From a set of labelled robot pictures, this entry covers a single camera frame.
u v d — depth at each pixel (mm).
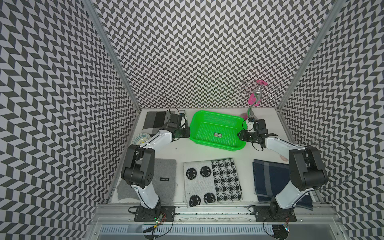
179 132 788
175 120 739
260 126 740
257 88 888
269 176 838
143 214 669
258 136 728
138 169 474
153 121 1086
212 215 739
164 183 794
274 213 659
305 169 469
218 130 1051
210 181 789
